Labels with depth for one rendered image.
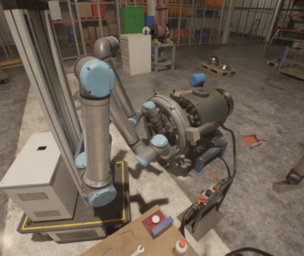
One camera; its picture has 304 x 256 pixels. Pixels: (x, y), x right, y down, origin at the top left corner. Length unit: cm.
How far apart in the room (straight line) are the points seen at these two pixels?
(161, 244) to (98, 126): 91
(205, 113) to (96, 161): 139
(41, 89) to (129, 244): 107
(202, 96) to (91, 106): 153
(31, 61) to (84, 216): 122
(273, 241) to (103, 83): 200
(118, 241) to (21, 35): 126
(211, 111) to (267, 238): 138
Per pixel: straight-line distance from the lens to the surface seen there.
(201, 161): 207
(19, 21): 89
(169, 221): 121
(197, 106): 185
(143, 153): 97
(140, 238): 130
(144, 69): 565
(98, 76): 58
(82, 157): 106
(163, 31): 586
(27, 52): 91
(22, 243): 215
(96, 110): 63
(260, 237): 206
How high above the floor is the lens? 169
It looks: 36 degrees down
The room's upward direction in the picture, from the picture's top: straight up
